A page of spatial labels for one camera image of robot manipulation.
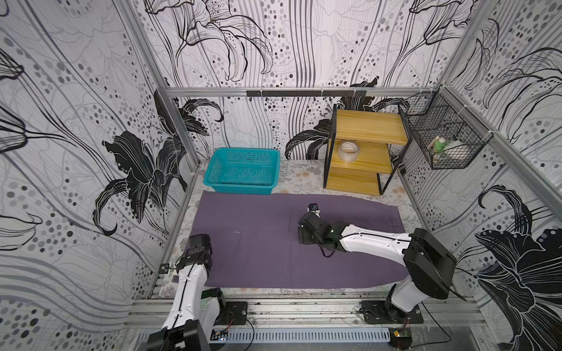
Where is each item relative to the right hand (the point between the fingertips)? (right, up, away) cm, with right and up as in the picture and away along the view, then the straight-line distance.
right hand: (308, 230), depth 89 cm
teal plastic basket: (-33, +26, +26) cm, 49 cm away
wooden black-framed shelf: (+27, +36, +12) cm, 46 cm away
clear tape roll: (+20, +34, +10) cm, 41 cm away
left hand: (-43, -13, -5) cm, 45 cm away
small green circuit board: (-31, -32, -17) cm, 48 cm away
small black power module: (+28, -31, -19) cm, 46 cm away
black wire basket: (+53, +37, -7) cm, 65 cm away
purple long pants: (-22, -5, 0) cm, 23 cm away
